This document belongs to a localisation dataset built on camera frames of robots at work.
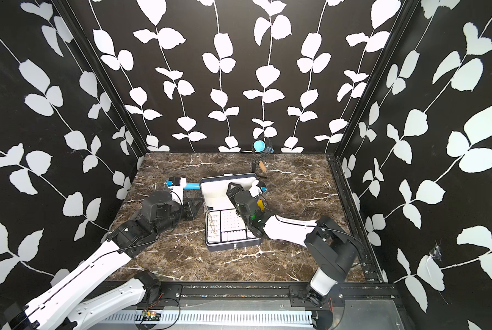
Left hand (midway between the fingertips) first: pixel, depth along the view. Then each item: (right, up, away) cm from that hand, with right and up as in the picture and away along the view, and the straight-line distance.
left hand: (204, 197), depth 71 cm
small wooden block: (+23, +11, +40) cm, 47 cm away
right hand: (+6, +4, +12) cm, 14 cm away
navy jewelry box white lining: (+5, -14, +13) cm, 20 cm away
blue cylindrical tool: (-5, +5, -5) cm, 8 cm away
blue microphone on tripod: (+20, +20, +17) cm, 33 cm away
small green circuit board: (-18, -42, 0) cm, 46 cm away
